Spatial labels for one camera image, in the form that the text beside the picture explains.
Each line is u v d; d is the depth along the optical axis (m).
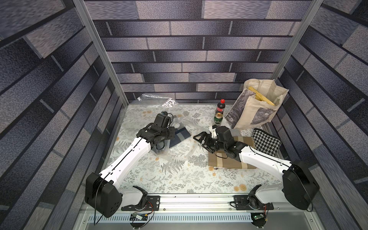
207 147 0.73
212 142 0.72
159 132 0.54
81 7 0.69
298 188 0.42
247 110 0.91
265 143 0.92
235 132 1.00
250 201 0.67
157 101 1.20
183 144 0.98
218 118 0.98
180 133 1.00
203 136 0.73
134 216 0.71
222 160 0.85
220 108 1.06
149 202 0.74
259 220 0.68
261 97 0.90
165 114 0.73
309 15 0.72
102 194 0.38
